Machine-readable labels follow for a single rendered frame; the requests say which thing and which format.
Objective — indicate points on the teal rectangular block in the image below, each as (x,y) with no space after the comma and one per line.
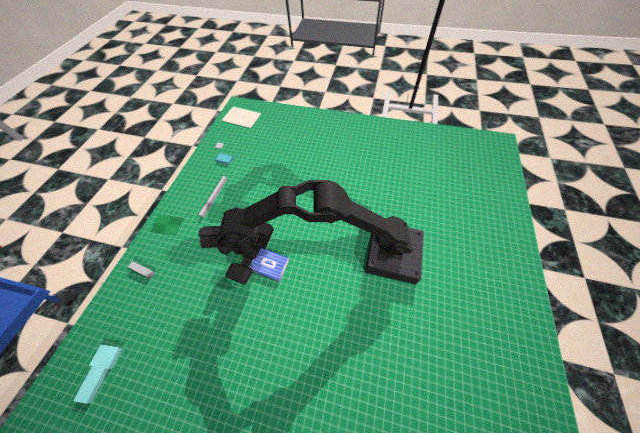
(222,158)

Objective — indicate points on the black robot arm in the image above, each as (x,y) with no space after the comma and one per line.
(331,203)

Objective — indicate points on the blue boxed card deck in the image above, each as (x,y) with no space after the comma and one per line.
(270,264)

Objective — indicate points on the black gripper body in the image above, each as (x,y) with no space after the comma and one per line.
(239,273)

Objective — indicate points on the green cutting mat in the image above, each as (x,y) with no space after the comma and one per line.
(471,348)

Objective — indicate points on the beige flat rectangular slab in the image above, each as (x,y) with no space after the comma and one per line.
(241,117)

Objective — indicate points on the grey long thin bar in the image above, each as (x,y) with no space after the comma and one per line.
(213,197)

